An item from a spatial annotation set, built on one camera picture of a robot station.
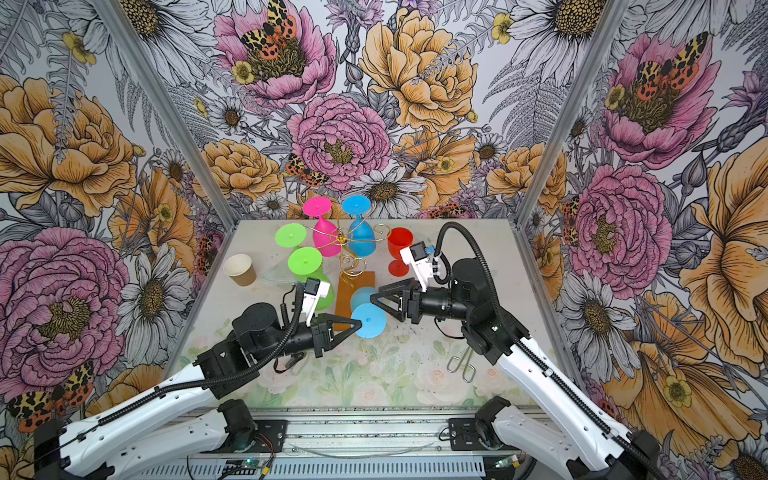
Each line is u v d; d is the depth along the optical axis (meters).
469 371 0.85
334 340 0.59
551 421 0.44
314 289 0.58
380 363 0.87
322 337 0.56
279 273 1.08
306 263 0.67
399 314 0.56
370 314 0.64
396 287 0.63
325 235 0.75
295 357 0.59
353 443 0.74
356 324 0.62
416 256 0.57
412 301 0.54
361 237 0.87
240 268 1.04
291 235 0.72
